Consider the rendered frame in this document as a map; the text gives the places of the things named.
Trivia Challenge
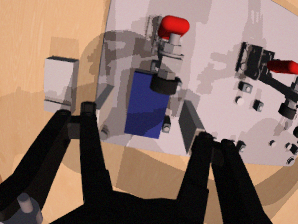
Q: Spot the blue rectangular block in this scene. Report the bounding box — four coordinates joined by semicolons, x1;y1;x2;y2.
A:
124;68;170;139

